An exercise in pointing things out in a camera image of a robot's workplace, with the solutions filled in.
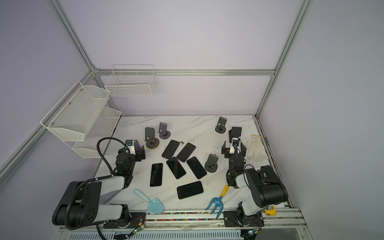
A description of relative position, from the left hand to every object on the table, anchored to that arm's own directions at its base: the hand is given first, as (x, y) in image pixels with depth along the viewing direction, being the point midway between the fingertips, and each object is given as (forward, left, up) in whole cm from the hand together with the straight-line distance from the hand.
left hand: (134, 147), depth 90 cm
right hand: (+2, -60, +4) cm, 60 cm away
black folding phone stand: (+14, -65, -2) cm, 67 cm away
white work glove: (+5, -80, -10) cm, 80 cm away
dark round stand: (+21, -56, -6) cm, 61 cm away
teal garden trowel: (-30, -16, -10) cm, 36 cm away
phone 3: (-22, -35, -10) cm, 42 cm away
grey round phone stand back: (+16, -15, -6) cm, 22 cm away
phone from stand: (-8, -38, -10) cm, 41 cm away
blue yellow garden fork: (-29, -50, -10) cm, 59 cm away
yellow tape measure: (-34, -77, -8) cm, 84 cm away
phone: (+5, -20, -10) cm, 23 cm away
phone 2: (+3, -31, -10) cm, 33 cm away
